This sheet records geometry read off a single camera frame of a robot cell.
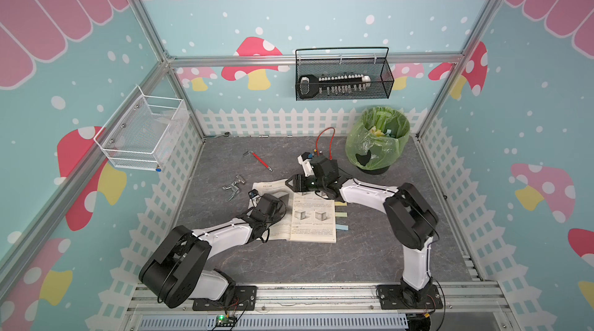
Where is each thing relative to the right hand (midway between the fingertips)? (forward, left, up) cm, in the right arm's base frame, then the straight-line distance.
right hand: (291, 182), depth 91 cm
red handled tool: (+22, +17, -11) cm, 30 cm away
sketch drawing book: (-10, -7, -10) cm, 16 cm away
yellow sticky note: (-5, -20, -9) cm, 23 cm away
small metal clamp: (+4, +25, -8) cm, 27 cm away
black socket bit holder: (+28, -8, +25) cm, 38 cm away
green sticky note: (-9, -20, -10) cm, 24 cm away
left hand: (-10, +7, -10) cm, 15 cm away
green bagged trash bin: (+10, -33, +12) cm, 36 cm away
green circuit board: (-44, +21, -13) cm, 50 cm away
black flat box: (-6, -14, +17) cm, 23 cm away
